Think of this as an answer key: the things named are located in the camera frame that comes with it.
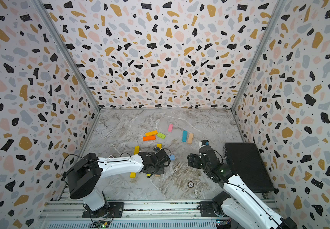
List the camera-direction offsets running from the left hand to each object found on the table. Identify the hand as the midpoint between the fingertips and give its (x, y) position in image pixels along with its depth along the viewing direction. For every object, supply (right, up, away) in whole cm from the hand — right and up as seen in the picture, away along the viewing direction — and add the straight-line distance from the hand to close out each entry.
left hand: (163, 170), depth 85 cm
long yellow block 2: (-18, -3, -1) cm, 19 cm away
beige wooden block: (+18, +17, +18) cm, 31 cm away
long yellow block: (-19, +10, +12) cm, 24 cm away
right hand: (+17, +9, -5) cm, 20 cm away
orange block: (-12, +17, +18) cm, 27 cm away
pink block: (+3, +24, +24) cm, 34 cm away
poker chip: (+16, -8, -2) cm, 18 cm away
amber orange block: (-11, +20, +21) cm, 31 cm away
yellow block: (-4, +12, +14) cm, 19 cm away
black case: (+50, +4, 0) cm, 50 cm away
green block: (-3, +19, +18) cm, 26 cm away
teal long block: (+14, +18, +20) cm, 31 cm away
